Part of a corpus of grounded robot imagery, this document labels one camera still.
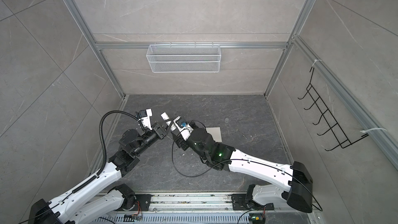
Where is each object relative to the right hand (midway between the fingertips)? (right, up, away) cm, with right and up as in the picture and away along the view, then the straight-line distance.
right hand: (178, 126), depth 68 cm
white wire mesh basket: (-2, +41, +33) cm, 52 cm away
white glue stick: (-6, +4, -1) cm, 7 cm away
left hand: (-3, +4, -1) cm, 5 cm away
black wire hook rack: (+66, -1, -5) cm, 66 cm away
